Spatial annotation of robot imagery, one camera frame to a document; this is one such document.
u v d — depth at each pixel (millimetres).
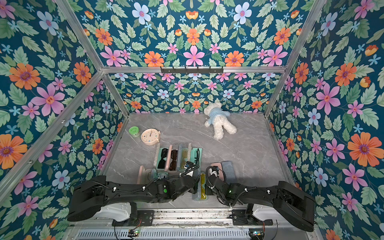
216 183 634
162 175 868
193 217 750
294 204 441
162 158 935
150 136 1039
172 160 918
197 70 929
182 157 921
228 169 873
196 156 953
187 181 582
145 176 870
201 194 721
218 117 1045
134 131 1043
